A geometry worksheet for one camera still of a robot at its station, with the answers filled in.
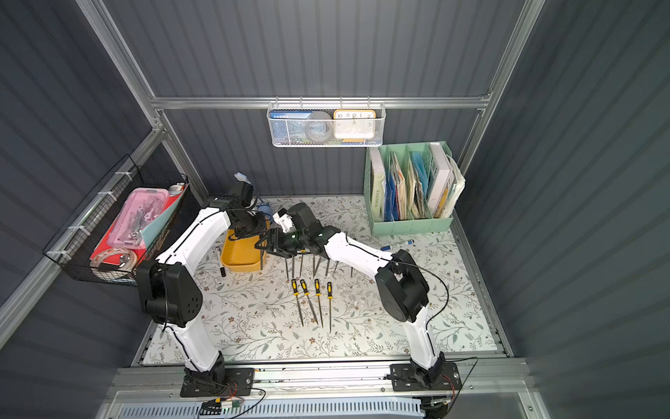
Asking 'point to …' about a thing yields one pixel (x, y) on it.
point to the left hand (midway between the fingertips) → (259, 228)
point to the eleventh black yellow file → (317, 285)
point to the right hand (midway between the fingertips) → (265, 245)
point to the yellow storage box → (241, 254)
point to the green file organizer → (409, 188)
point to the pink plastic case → (140, 206)
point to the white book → (441, 183)
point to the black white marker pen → (222, 269)
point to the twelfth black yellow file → (261, 259)
